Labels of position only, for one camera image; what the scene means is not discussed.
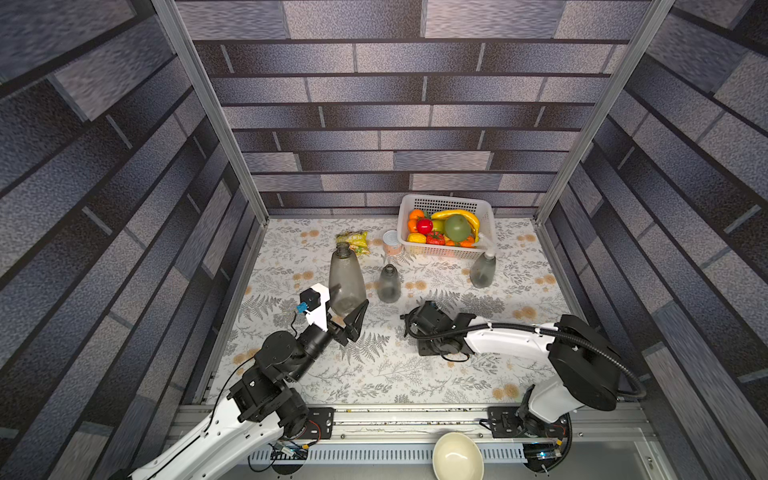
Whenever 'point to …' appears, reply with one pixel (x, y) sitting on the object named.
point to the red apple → (424, 226)
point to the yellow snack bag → (358, 241)
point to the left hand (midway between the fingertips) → (354, 295)
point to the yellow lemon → (417, 237)
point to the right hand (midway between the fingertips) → (421, 343)
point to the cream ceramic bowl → (457, 457)
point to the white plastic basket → (411, 202)
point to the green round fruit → (457, 228)
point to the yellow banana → (473, 220)
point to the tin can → (392, 244)
